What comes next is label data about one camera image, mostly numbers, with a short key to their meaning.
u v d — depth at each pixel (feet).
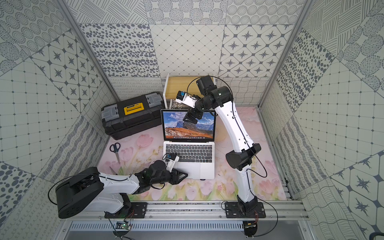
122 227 2.30
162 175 2.24
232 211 2.40
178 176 2.45
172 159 2.50
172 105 3.07
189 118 2.09
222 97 1.66
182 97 2.01
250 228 2.38
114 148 3.15
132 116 3.03
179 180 2.45
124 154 3.12
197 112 2.11
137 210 2.42
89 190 1.48
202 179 2.73
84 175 1.52
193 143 2.82
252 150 1.59
